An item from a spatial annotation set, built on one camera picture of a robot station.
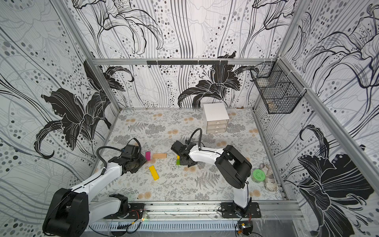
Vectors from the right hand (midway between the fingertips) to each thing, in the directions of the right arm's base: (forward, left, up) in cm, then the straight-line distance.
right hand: (188, 160), depth 92 cm
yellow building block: (+1, +6, +1) cm, 7 cm away
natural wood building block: (+2, +19, +2) cm, 20 cm away
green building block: (-2, +6, +1) cm, 6 cm away
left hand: (-3, +25, +3) cm, 26 cm away
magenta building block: (+2, +26, +2) cm, 26 cm away
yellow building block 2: (-9, +20, +2) cm, 22 cm away
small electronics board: (-34, -30, -1) cm, 45 cm away
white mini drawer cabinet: (+23, -19, +14) cm, 33 cm away
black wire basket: (+33, -59, +27) cm, 73 cm away
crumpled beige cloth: (-15, -45, +4) cm, 48 cm away
